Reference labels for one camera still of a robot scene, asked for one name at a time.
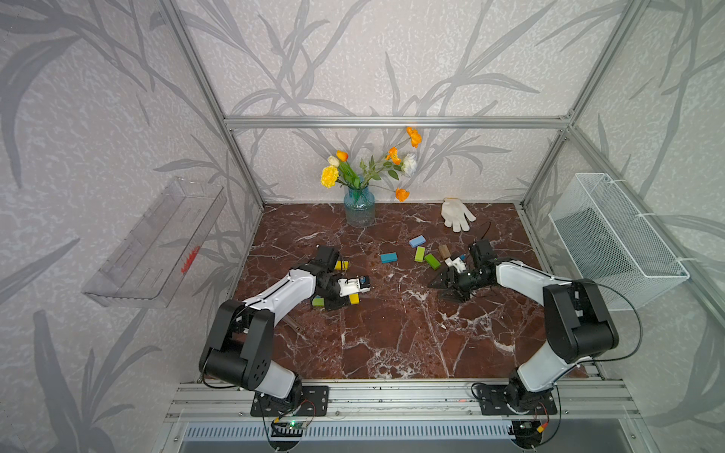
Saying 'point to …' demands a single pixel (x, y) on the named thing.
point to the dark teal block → (389, 258)
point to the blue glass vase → (360, 208)
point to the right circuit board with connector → (527, 434)
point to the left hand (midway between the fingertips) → (346, 294)
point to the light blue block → (417, 241)
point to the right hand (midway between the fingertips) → (433, 289)
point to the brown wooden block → (444, 251)
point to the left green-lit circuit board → (288, 429)
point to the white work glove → (454, 213)
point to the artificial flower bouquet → (338, 173)
